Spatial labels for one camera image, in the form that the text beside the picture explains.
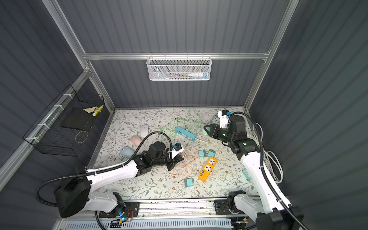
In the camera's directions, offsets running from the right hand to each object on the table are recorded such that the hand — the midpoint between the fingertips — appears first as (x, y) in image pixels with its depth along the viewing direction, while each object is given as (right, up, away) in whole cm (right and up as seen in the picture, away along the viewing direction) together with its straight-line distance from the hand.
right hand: (208, 128), depth 72 cm
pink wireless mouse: (-47, -10, +27) cm, 55 cm away
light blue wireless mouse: (-51, -17, +21) cm, 57 cm away
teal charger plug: (+5, -17, +20) cm, 27 cm away
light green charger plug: (-2, -2, -1) cm, 3 cm away
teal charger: (-10, -32, +9) cm, 34 cm away
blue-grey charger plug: (-1, -17, +19) cm, 26 cm away
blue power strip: (-12, -5, +28) cm, 31 cm away
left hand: (-13, -18, +5) cm, 22 cm away
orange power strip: (-1, -27, +10) cm, 29 cm away
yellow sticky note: (-66, +10, +9) cm, 68 cm away
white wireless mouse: (-43, -3, +33) cm, 54 cm away
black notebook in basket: (-72, +5, +6) cm, 72 cm away
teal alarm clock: (+25, -30, +11) cm, 40 cm away
